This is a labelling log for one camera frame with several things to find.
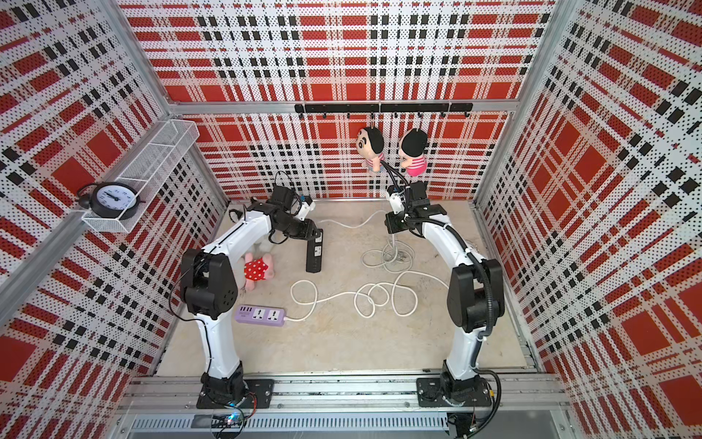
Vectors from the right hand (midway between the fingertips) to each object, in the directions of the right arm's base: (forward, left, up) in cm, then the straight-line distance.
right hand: (391, 220), depth 91 cm
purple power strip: (-27, +41, -15) cm, 51 cm away
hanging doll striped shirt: (+20, +7, +17) cm, 27 cm away
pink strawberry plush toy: (-12, +47, -11) cm, 50 cm away
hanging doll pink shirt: (+23, -8, +13) cm, 28 cm away
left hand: (-1, +26, -5) cm, 26 cm away
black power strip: (-8, +27, -8) cm, 29 cm away
